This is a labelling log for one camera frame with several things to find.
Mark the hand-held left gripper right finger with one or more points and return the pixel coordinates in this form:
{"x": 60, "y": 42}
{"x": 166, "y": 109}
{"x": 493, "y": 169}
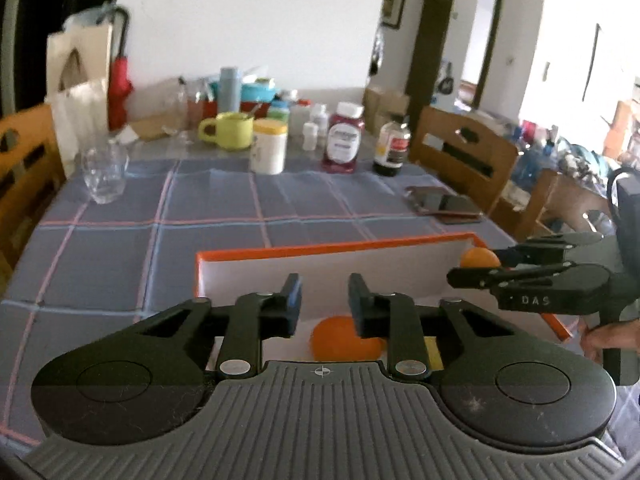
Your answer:
{"x": 356, "y": 305}

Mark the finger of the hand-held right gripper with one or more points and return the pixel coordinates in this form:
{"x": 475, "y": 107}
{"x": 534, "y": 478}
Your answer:
{"x": 480, "y": 277}
{"x": 540, "y": 252}

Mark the black hanging bag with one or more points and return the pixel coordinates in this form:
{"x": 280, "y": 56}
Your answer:
{"x": 446, "y": 79}

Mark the small orange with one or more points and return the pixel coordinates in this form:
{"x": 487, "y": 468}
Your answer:
{"x": 477, "y": 259}

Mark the person's right hand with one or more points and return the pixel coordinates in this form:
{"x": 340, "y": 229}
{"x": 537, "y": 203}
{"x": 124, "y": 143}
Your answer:
{"x": 592, "y": 340}

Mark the white jar yellow lid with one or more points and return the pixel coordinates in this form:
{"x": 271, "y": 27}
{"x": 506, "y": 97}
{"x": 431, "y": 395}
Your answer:
{"x": 269, "y": 147}

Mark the teal bowl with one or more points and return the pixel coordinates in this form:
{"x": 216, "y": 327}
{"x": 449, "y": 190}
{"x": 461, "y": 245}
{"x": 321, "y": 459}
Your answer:
{"x": 259, "y": 91}

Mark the dark bottle white label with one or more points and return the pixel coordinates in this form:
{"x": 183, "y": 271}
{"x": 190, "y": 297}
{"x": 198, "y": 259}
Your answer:
{"x": 392, "y": 147}

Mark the white paper bag arch print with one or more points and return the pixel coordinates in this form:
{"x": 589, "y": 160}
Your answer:
{"x": 80, "y": 55}

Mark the light blue tumbler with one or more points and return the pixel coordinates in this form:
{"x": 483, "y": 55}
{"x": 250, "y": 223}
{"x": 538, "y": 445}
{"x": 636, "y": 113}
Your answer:
{"x": 230, "y": 90}

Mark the small white pill bottle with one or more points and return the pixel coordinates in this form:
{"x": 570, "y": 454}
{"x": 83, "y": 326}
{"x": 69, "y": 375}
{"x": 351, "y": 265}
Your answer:
{"x": 310, "y": 136}
{"x": 320, "y": 119}

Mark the large blue water jug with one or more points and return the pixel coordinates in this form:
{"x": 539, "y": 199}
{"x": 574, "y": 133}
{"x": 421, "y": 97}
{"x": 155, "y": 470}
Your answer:
{"x": 534, "y": 167}

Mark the smartphone in brown case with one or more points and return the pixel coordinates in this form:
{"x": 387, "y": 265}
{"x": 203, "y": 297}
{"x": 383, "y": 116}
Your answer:
{"x": 442, "y": 205}

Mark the red umbrella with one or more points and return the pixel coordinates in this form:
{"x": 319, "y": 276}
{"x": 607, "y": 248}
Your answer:
{"x": 120, "y": 80}

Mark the large orange citrus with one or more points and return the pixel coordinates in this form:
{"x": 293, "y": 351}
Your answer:
{"x": 335, "y": 342}

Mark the orange cardboard box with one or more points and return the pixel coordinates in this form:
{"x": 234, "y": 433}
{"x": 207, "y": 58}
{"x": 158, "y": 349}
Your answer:
{"x": 325, "y": 265}

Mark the clear glass jug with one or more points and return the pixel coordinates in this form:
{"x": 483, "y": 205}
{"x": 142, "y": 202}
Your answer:
{"x": 104, "y": 170}

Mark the dark wooden door frame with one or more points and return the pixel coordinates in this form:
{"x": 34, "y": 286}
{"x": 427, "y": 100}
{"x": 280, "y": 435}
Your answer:
{"x": 422, "y": 35}

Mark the wooden chair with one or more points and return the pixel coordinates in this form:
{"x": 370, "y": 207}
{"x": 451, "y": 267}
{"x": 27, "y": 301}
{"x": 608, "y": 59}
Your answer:
{"x": 555, "y": 200}
{"x": 462, "y": 160}
{"x": 25, "y": 170}

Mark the yellow green mug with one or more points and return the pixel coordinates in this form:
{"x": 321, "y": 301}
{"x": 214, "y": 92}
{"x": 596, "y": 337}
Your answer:
{"x": 230, "y": 131}

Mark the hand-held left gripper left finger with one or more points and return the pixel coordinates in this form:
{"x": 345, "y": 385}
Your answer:
{"x": 295, "y": 302}

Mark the brown cardboard box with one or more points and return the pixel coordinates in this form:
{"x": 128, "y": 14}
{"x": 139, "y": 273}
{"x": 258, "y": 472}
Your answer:
{"x": 385, "y": 110}

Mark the purple red pill bottle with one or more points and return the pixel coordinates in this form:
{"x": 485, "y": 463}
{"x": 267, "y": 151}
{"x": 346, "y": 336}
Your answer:
{"x": 342, "y": 140}

